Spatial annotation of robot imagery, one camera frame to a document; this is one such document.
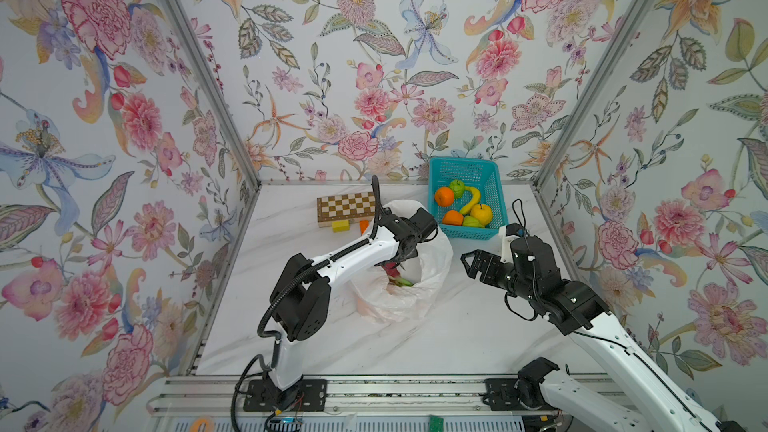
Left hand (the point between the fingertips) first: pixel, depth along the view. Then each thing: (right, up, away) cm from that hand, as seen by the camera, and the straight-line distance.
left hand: (401, 256), depth 88 cm
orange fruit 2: (+19, +11, +17) cm, 28 cm away
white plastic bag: (-7, -9, -10) cm, 15 cm away
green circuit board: (+7, -36, -18) cm, 41 cm away
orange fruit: (+17, +19, +23) cm, 34 cm away
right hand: (+17, +1, -14) cm, 22 cm away
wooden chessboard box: (-17, +15, +25) cm, 34 cm away
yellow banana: (+29, +17, +25) cm, 43 cm away
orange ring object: (-46, -37, -17) cm, 62 cm away
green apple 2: (+25, +10, +16) cm, 31 cm away
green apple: (+23, +22, +26) cm, 41 cm away
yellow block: (-20, +8, +19) cm, 29 cm away
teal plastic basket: (+27, +19, +29) cm, 44 cm away
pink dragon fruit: (-2, -6, +2) cm, 7 cm away
